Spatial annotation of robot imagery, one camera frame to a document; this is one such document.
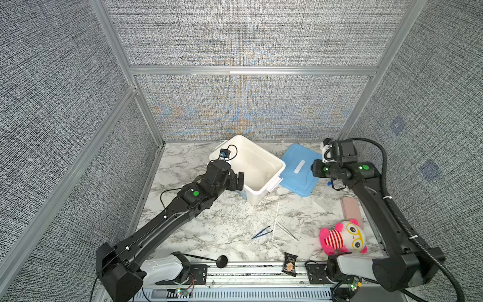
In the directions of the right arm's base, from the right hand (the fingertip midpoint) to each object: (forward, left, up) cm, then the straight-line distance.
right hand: (317, 165), depth 78 cm
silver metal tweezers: (-19, +10, -24) cm, 33 cm away
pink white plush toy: (-23, -11, -17) cm, 31 cm away
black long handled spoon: (-31, +40, -23) cm, 56 cm away
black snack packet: (-32, +13, -23) cm, 41 cm away
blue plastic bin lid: (+8, +2, -19) cm, 21 cm away
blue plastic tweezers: (-19, +23, -24) cm, 38 cm away
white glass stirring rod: (-14, +16, -24) cm, 32 cm away
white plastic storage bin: (+10, +21, -16) cm, 29 cm away
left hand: (-4, +34, +1) cm, 35 cm away
